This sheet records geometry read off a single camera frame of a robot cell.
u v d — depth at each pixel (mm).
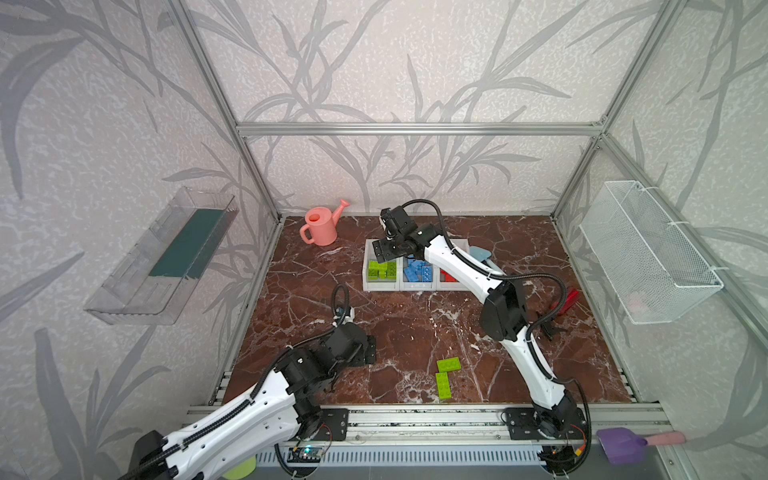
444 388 785
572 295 954
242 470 675
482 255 1060
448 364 839
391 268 980
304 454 707
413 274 1015
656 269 629
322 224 1050
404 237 715
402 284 958
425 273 990
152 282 632
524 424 734
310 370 544
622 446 707
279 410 501
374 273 1017
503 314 575
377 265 992
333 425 732
